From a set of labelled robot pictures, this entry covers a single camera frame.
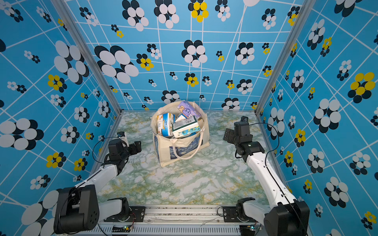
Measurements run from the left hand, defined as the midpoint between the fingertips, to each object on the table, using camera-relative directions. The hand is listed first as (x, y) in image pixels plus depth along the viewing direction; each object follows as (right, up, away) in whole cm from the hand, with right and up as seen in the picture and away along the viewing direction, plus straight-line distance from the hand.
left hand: (135, 142), depth 90 cm
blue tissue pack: (+29, +15, -8) cm, 34 cm away
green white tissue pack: (+32, +9, -17) cm, 37 cm away
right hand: (+61, +6, -9) cm, 62 cm away
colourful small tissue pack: (+21, +11, -11) cm, 26 cm away
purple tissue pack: (+32, +20, -8) cm, 38 cm away
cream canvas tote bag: (+23, -3, -11) cm, 26 cm away
